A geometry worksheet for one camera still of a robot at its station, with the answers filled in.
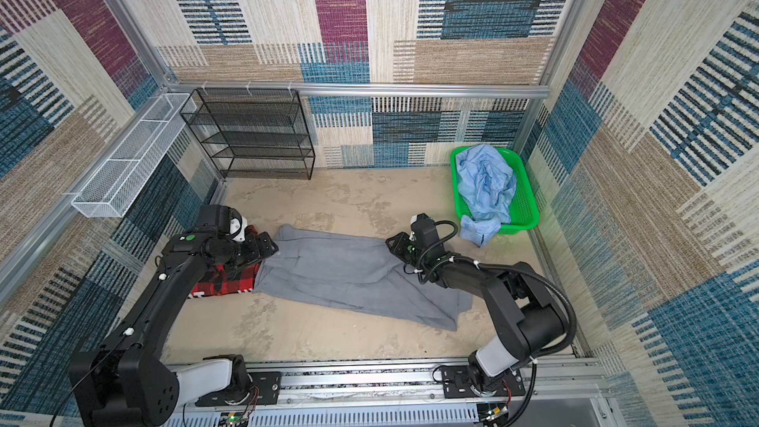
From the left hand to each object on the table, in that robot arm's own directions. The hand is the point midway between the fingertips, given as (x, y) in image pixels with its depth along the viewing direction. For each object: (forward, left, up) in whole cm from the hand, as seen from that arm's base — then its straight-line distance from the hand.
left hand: (264, 249), depth 81 cm
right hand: (+5, -34, -8) cm, 35 cm away
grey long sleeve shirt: (0, -25, -11) cm, 28 cm away
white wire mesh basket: (+6, +32, +18) cm, 37 cm away
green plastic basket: (+19, -80, -9) cm, 83 cm away
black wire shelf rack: (+47, +14, +4) cm, 50 cm away
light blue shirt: (+28, -69, -7) cm, 75 cm away
